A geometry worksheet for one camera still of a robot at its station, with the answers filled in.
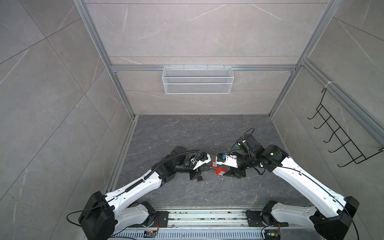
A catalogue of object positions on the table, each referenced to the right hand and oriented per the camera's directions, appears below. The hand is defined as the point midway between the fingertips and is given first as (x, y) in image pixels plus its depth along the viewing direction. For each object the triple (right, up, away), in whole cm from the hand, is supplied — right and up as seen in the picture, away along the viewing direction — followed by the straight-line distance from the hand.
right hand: (225, 164), depth 71 cm
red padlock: (-2, -3, +1) cm, 4 cm away
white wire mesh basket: (-13, +51, +29) cm, 60 cm away
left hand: (-8, 0, +1) cm, 8 cm away
